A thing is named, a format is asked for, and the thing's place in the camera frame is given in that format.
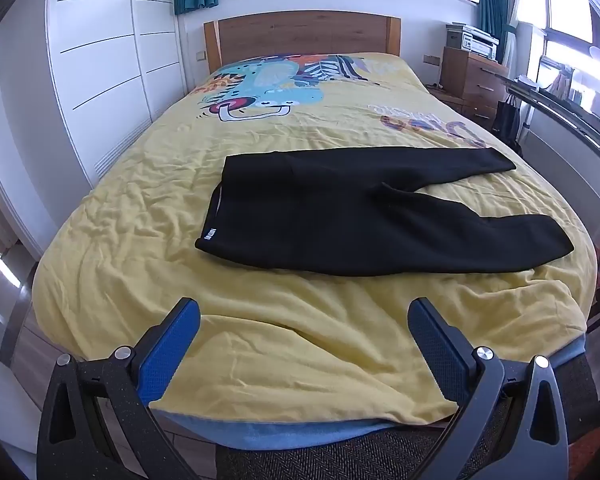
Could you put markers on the black pants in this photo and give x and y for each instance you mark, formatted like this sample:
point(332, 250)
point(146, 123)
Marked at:
point(330, 210)

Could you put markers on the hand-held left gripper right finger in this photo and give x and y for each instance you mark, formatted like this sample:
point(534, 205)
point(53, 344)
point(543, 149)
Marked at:
point(435, 350)

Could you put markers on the black metal rail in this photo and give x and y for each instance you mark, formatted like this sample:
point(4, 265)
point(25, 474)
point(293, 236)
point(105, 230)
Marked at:
point(570, 115)

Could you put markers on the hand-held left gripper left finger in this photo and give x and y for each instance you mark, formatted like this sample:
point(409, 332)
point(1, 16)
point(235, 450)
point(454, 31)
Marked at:
point(165, 355)

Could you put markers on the wooden dresser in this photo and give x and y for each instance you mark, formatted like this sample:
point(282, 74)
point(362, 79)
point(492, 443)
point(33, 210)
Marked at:
point(470, 80)

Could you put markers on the white wardrobe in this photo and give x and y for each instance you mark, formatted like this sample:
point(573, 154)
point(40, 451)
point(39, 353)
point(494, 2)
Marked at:
point(105, 60)

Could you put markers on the low wooden nightstand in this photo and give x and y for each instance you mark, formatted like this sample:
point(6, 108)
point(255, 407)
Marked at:
point(450, 100)

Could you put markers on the wooden headboard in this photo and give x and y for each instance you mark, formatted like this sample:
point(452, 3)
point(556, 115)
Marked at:
point(305, 32)

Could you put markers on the round white lamp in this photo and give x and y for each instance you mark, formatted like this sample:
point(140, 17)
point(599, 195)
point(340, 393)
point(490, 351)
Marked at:
point(599, 55)

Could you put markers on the white printer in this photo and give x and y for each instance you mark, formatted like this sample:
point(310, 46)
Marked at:
point(472, 40)

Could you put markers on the yellow printed blanket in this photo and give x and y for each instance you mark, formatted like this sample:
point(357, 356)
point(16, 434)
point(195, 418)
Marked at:
point(180, 285)

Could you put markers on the black bag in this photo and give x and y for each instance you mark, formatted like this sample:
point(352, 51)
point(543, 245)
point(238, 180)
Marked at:
point(506, 120)

